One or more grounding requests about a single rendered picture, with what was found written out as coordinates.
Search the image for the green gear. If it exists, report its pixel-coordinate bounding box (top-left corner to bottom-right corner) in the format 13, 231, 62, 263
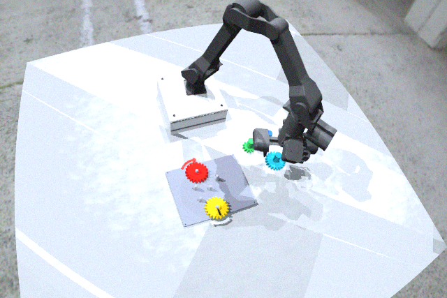
242, 138, 254, 153

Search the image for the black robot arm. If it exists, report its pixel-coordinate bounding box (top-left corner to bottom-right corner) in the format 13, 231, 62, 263
181, 0, 337, 164

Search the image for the red gear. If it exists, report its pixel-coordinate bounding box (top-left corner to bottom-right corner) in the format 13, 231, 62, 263
185, 162, 208, 183

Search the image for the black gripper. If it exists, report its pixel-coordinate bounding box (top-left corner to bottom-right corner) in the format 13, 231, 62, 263
253, 118, 318, 157

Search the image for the cyan gear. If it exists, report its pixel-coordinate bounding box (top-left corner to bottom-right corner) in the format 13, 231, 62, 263
265, 151, 285, 170

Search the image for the yellow gear with black stripe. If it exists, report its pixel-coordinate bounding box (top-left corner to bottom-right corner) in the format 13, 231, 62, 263
204, 197, 229, 219

